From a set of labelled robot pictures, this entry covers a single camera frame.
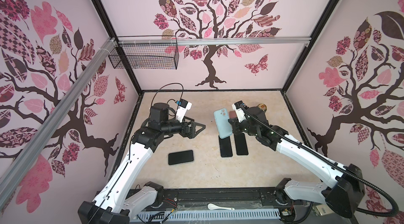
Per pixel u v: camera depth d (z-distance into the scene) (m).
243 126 0.69
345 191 0.38
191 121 0.72
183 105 0.61
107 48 0.81
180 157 0.89
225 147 0.90
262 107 0.97
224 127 0.76
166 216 0.69
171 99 0.62
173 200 0.73
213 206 0.71
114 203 0.38
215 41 0.94
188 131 0.60
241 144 0.92
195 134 0.60
